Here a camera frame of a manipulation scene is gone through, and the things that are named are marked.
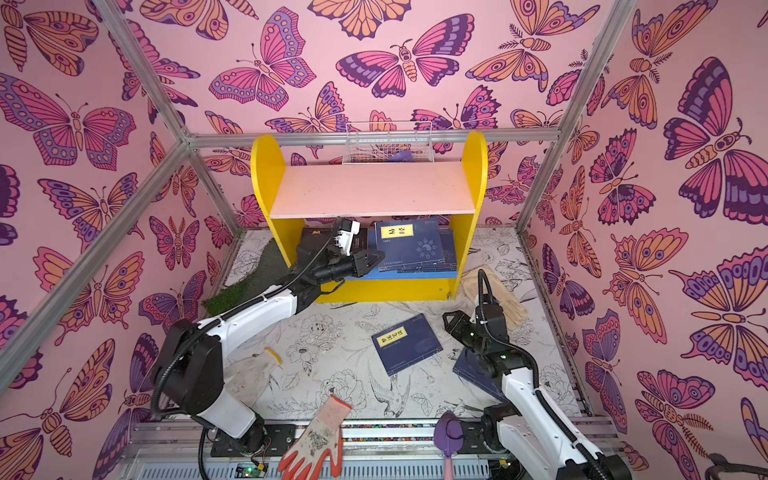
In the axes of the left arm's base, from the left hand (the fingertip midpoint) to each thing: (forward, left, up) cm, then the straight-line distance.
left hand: (386, 253), depth 76 cm
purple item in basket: (+35, -5, +6) cm, 36 cm away
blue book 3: (-12, -5, -28) cm, 31 cm away
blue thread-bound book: (-2, -4, -5) cm, 7 cm away
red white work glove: (-37, +16, -26) cm, 48 cm away
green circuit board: (-44, +33, -30) cm, 63 cm away
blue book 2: (+6, -6, -2) cm, 8 cm away
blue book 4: (-26, -22, -14) cm, 36 cm away
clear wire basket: (+41, 0, +7) cm, 42 cm away
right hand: (-9, -17, -16) cm, 25 cm away
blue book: (+5, -18, -11) cm, 22 cm away
